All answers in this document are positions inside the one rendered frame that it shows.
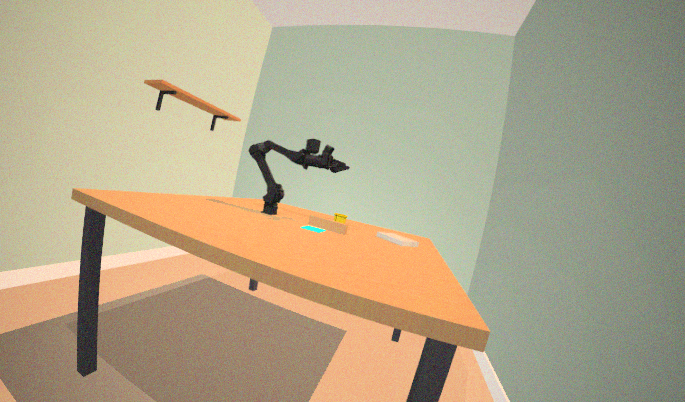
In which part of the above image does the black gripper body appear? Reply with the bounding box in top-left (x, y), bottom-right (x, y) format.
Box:
top-left (314, 152), bottom-right (336, 173)

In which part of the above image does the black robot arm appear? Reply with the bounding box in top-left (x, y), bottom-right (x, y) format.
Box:
top-left (248, 139), bottom-right (321, 215)

